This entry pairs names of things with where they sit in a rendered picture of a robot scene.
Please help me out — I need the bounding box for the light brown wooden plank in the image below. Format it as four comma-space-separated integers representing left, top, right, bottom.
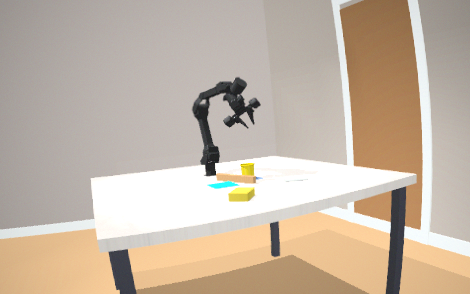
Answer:
216, 173, 256, 184

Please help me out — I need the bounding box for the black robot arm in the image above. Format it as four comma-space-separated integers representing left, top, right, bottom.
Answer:
193, 77, 247, 177

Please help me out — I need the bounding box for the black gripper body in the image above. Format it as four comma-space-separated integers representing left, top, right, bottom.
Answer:
223, 98, 261, 127

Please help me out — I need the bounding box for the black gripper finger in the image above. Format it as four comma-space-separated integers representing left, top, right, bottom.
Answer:
246, 107, 254, 124
233, 116, 249, 129

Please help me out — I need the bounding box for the yellow cup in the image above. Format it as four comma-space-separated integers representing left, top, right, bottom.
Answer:
240, 163, 255, 176

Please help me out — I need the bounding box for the yellow rectangular block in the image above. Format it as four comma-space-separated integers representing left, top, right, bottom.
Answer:
228, 187, 255, 201

